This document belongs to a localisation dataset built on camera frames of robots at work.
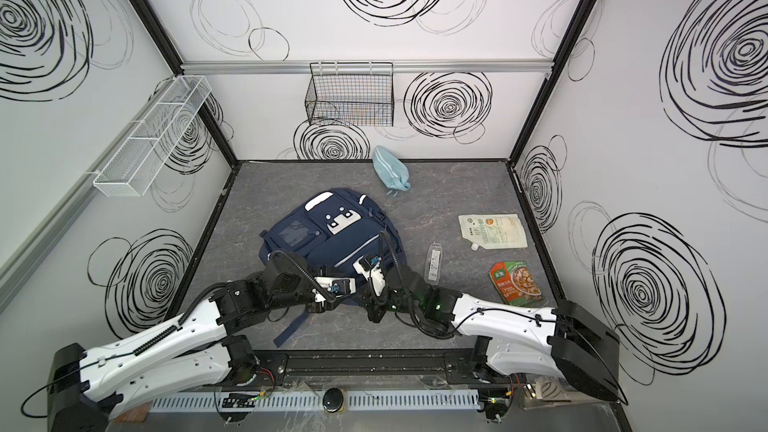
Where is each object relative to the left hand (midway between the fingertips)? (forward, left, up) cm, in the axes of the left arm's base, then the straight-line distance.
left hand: (347, 279), depth 73 cm
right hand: (-5, 0, -2) cm, 5 cm away
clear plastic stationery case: (+12, -23, -15) cm, 30 cm away
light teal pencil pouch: (+50, -9, -14) cm, 53 cm away
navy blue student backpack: (+20, +8, -10) cm, 24 cm away
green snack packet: (+7, -48, -15) cm, 51 cm away
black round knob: (-24, +1, -6) cm, 25 cm away
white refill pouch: (+25, -44, -16) cm, 53 cm away
